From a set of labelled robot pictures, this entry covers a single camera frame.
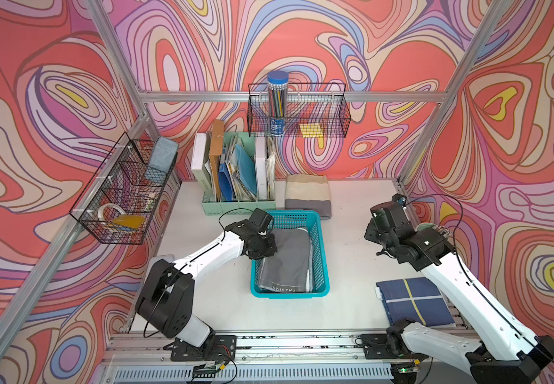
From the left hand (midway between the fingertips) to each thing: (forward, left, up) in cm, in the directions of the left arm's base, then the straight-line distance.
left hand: (277, 251), depth 85 cm
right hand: (-2, -31, +15) cm, 34 cm away
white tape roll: (0, +50, +24) cm, 56 cm away
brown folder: (+27, +22, +24) cm, 43 cm away
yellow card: (-2, +41, +21) cm, 46 cm away
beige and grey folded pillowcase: (+35, -15, -6) cm, 38 cm away
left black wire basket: (+10, +51, +17) cm, 55 cm away
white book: (+27, +30, +20) cm, 45 cm away
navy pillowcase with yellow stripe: (-14, -48, -8) cm, 51 cm away
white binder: (+31, +7, +13) cm, 34 cm away
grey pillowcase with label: (-6, -4, -3) cm, 8 cm away
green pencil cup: (+7, -54, +5) cm, 54 cm away
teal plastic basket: (+14, -14, -2) cm, 20 cm away
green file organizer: (+29, +19, -4) cm, 35 cm away
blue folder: (+31, +13, +12) cm, 36 cm away
